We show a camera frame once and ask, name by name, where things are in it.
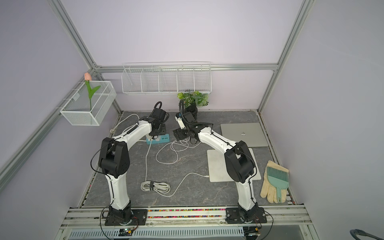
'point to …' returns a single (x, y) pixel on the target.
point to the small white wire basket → (89, 104)
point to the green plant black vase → (192, 100)
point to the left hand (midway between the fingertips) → (160, 131)
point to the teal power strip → (162, 138)
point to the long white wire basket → (166, 77)
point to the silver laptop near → (217, 169)
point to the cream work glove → (269, 191)
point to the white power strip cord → (112, 129)
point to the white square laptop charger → (180, 122)
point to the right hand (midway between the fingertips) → (179, 130)
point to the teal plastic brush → (278, 179)
